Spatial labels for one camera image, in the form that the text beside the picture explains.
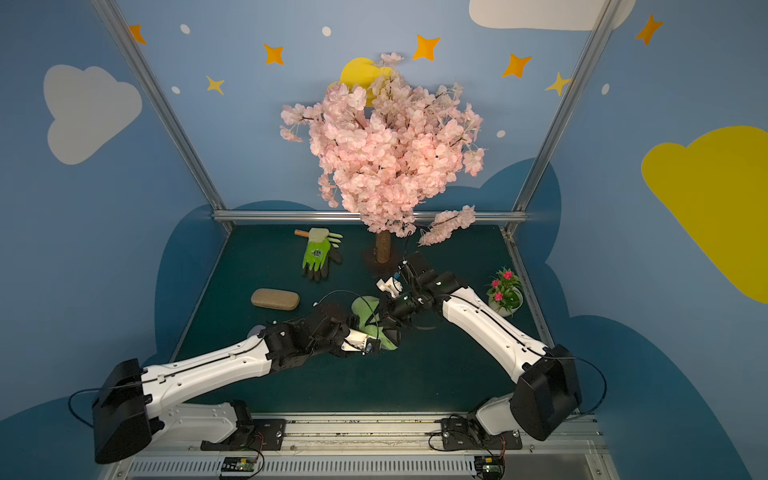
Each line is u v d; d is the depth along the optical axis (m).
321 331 0.58
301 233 1.19
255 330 0.91
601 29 0.72
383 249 1.04
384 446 0.73
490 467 0.73
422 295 0.58
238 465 0.72
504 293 0.88
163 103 0.84
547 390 0.41
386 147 0.60
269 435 0.74
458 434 0.73
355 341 0.66
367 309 0.72
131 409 0.40
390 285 0.73
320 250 1.12
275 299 0.98
